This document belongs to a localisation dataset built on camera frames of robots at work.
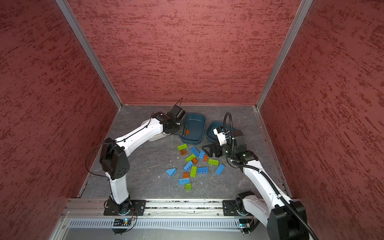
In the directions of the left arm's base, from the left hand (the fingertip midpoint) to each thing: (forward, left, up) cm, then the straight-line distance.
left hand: (179, 133), depth 88 cm
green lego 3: (-12, -21, -13) cm, 28 cm away
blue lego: (-5, -10, -13) cm, 17 cm away
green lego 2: (-10, -7, -14) cm, 18 cm away
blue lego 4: (-18, -15, -12) cm, 26 cm away
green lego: (-2, -1, -14) cm, 14 cm away
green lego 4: (-19, -9, -13) cm, 24 cm away
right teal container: (+5, -20, -10) cm, 23 cm away
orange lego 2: (-10, -17, -12) cm, 23 cm away
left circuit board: (-43, +25, -14) cm, 52 cm away
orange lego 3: (-13, -10, -12) cm, 20 cm away
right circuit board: (-43, -35, -14) cm, 57 cm away
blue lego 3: (-17, -25, -13) cm, 33 cm away
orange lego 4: (-21, -5, -12) cm, 25 cm away
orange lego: (-6, -2, -14) cm, 15 cm away
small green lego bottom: (-27, -6, -14) cm, 31 cm away
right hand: (-11, -17, +2) cm, 20 cm away
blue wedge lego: (-20, +4, -11) cm, 23 cm away
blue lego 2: (-16, -6, -12) cm, 20 cm away
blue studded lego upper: (-8, -14, -12) cm, 20 cm away
